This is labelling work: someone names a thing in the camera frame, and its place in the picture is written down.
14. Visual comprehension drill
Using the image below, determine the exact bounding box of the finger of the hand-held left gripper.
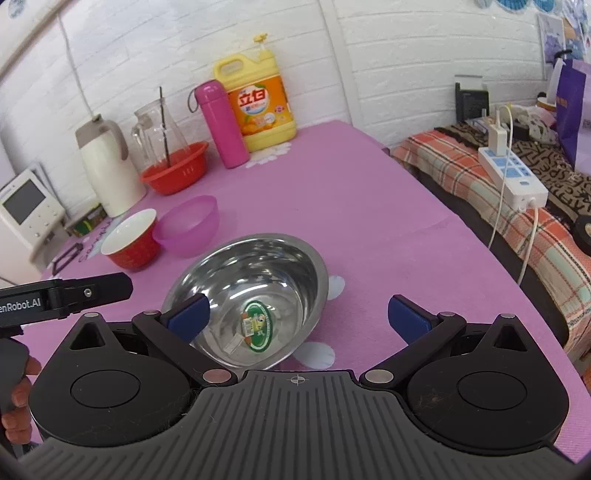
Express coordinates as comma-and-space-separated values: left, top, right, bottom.
59, 272, 134, 320

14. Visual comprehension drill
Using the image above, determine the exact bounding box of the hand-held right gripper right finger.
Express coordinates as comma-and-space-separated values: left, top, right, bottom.
359, 295, 544, 388

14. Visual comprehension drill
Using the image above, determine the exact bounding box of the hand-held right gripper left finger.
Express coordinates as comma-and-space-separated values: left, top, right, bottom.
60, 294, 238, 387

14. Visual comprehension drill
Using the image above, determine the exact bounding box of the stainless steel bowl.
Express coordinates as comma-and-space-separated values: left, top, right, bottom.
161, 234, 329, 370

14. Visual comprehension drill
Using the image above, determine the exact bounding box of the person's left hand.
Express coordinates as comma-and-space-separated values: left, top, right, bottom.
0, 336, 43, 446

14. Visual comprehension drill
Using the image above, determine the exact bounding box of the red bowl white inside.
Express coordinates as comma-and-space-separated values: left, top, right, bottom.
100, 209, 161, 271

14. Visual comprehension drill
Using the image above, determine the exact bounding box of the green printed tin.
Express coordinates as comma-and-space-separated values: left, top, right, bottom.
65, 203, 109, 238

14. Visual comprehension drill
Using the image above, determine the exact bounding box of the white appliance with screen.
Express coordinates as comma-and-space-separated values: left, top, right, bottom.
0, 168, 70, 283

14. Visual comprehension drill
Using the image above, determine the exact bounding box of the purple plastic bowl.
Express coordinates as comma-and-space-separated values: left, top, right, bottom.
152, 195, 219, 258

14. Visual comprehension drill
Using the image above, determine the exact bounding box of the pink floral tablecloth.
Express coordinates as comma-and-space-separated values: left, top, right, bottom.
9, 120, 583, 462

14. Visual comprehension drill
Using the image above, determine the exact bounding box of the cream thermos jug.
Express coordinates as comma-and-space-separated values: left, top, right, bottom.
76, 113, 147, 217

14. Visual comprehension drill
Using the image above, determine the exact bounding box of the red plastic basket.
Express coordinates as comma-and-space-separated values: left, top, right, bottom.
141, 141, 209, 195

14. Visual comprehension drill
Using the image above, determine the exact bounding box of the plaid blanket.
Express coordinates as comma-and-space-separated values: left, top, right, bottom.
390, 124, 591, 365

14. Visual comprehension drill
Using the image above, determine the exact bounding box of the glass pitcher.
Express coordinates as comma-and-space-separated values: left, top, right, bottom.
130, 102, 188, 171

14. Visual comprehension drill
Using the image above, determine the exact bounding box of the white power strip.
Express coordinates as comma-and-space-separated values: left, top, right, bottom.
477, 146, 549, 213

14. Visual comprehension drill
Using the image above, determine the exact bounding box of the black stirring stick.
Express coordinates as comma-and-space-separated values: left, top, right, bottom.
159, 87, 171, 169

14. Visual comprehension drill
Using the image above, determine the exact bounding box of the pink thermos bottle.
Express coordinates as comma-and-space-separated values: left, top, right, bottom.
188, 79, 251, 169

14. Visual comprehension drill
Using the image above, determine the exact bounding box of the black tape roll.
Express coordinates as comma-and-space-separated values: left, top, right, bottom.
571, 215, 591, 256

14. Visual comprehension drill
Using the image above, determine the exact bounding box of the white charger plug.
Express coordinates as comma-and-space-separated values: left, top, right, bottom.
488, 115, 509, 155

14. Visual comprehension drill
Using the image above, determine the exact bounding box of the brown patterned blanket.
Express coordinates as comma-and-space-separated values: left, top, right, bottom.
434, 121, 591, 227

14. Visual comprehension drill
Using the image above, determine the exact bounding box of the yellow detergent bottle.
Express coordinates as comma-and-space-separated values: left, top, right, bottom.
212, 33, 297, 153

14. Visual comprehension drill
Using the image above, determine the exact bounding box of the black box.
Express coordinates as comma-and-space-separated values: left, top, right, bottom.
455, 76, 490, 123

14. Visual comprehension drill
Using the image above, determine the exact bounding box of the spotted cloth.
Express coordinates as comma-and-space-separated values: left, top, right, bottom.
512, 104, 559, 144

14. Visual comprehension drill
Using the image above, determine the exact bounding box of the purple bag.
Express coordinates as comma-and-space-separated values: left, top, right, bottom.
554, 58, 591, 176

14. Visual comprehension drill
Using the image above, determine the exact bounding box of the blue paper decoration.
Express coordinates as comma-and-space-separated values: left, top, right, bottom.
475, 0, 571, 14

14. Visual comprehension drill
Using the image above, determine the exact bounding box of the black rectangular frame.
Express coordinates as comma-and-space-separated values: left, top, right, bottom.
52, 242, 84, 278

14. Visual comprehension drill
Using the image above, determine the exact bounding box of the white power cable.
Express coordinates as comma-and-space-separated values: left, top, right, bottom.
516, 205, 542, 287

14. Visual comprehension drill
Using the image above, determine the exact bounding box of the thin white wall cable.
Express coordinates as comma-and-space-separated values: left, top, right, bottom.
58, 14, 101, 118

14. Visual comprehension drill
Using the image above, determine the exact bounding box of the white wall pipe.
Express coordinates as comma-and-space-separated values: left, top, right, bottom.
323, 0, 365, 126

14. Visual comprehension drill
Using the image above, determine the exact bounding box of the wall poster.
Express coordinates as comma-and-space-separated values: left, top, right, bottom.
538, 10, 591, 79

